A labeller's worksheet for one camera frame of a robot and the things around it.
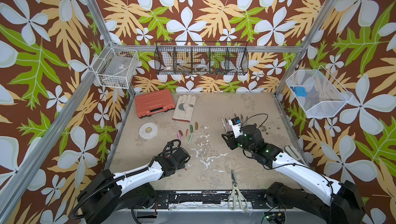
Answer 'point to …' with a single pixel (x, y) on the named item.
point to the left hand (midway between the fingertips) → (181, 159)
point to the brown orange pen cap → (196, 125)
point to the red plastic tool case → (154, 103)
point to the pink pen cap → (178, 136)
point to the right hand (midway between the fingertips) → (223, 133)
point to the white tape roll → (148, 130)
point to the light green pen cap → (191, 137)
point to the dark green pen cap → (191, 128)
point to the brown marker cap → (181, 133)
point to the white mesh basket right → (325, 96)
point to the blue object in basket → (300, 91)
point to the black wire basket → (201, 58)
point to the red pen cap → (186, 132)
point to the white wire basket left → (115, 66)
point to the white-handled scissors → (236, 194)
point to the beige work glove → (183, 107)
